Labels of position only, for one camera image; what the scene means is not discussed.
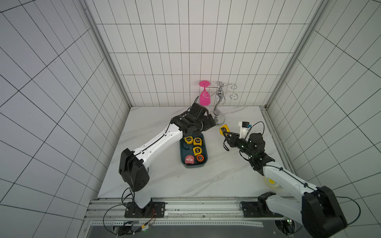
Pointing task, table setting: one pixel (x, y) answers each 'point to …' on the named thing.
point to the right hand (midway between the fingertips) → (220, 132)
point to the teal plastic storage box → (204, 152)
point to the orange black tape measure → (200, 157)
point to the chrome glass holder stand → (220, 118)
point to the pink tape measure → (189, 159)
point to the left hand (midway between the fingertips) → (207, 128)
